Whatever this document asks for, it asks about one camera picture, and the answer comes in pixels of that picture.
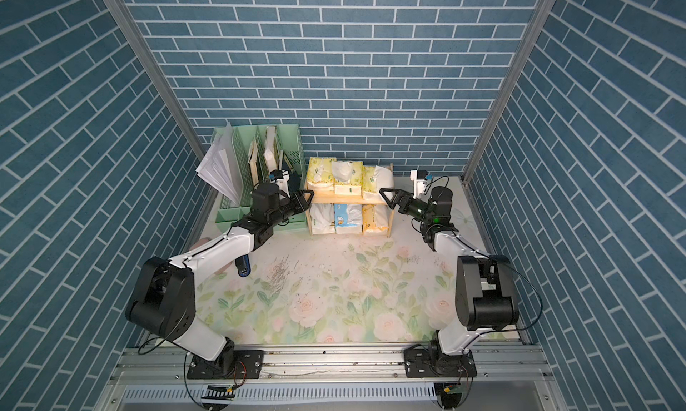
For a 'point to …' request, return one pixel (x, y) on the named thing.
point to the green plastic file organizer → (266, 154)
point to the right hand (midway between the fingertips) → (388, 195)
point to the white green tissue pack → (322, 218)
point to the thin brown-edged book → (253, 159)
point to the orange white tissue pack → (375, 220)
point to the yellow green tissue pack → (320, 173)
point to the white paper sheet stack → (221, 164)
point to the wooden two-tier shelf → (329, 197)
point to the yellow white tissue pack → (347, 177)
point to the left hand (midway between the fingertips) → (318, 194)
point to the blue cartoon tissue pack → (348, 218)
